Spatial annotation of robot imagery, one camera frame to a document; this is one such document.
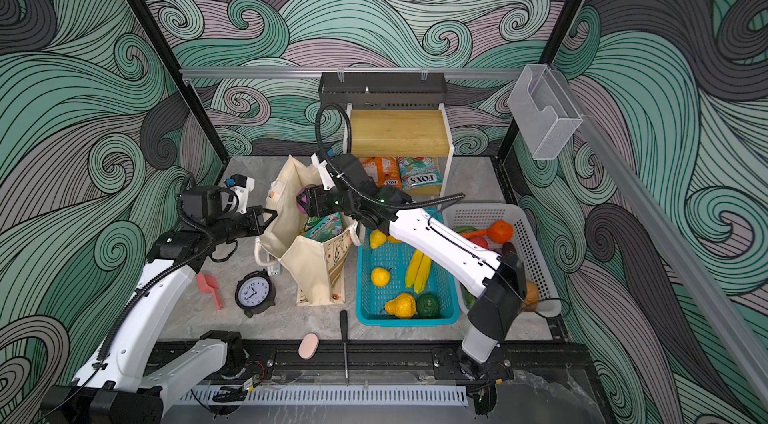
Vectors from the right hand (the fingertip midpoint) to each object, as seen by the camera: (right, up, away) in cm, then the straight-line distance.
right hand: (309, 195), depth 70 cm
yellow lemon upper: (+16, -15, +21) cm, 31 cm away
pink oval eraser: (-1, -39, +4) cm, 39 cm away
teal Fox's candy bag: (+29, +6, +21) cm, 37 cm away
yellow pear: (+23, -30, +7) cm, 38 cm away
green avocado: (+30, -30, +8) cm, 43 cm away
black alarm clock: (-19, -29, +13) cm, 37 cm away
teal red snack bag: (0, -11, +17) cm, 20 cm away
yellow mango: (+20, -11, 0) cm, 23 cm away
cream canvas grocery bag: (+1, -20, +7) cm, 21 cm away
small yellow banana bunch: (+29, -24, +17) cm, 41 cm away
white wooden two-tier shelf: (+23, +17, +12) cm, 31 cm away
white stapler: (-15, -23, +18) cm, 33 cm away
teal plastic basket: (+18, -30, +15) cm, 38 cm away
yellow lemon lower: (+17, -24, +14) cm, 33 cm away
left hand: (-9, -4, +4) cm, 11 cm away
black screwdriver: (+8, -38, +7) cm, 39 cm away
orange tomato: (+56, -13, +22) cm, 61 cm away
